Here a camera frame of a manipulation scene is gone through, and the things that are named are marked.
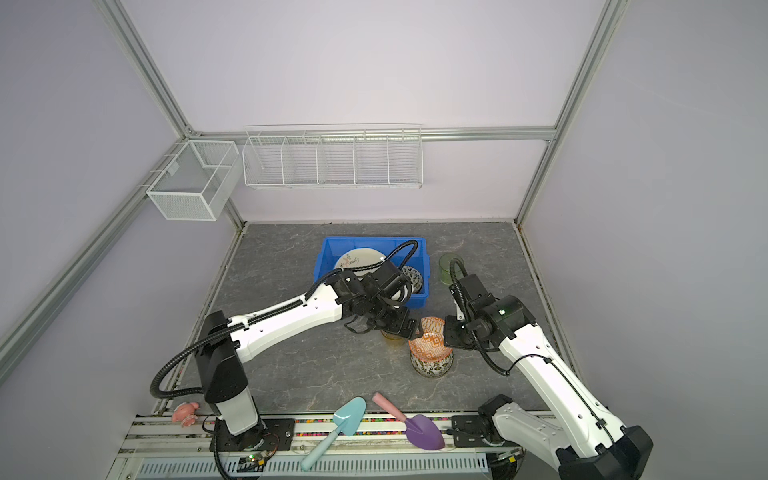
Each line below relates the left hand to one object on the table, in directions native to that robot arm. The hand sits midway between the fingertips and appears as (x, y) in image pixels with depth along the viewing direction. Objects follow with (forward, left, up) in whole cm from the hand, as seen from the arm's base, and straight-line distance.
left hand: (407, 336), depth 73 cm
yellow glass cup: (+6, +3, -16) cm, 17 cm away
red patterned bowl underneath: (-1, -6, -5) cm, 8 cm away
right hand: (-1, -11, -1) cm, 11 cm away
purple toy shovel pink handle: (-18, -2, -17) cm, 25 cm away
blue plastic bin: (+41, +24, -13) cm, 49 cm away
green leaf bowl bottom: (-5, -7, -13) cm, 15 cm away
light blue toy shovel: (-14, +17, -17) cm, 28 cm away
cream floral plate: (+35, +14, -13) cm, 40 cm away
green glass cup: (+26, -15, -8) cm, 31 cm away
